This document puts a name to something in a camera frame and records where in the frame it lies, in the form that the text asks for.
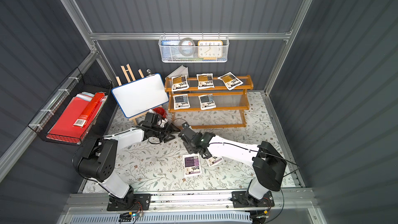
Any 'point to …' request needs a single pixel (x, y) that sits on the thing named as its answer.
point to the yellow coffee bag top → (179, 83)
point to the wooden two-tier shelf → (230, 104)
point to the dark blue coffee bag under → (181, 101)
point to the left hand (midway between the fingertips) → (179, 134)
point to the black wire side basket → (79, 85)
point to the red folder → (64, 128)
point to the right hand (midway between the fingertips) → (192, 142)
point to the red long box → (89, 109)
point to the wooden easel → (134, 118)
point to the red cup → (161, 111)
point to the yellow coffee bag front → (230, 80)
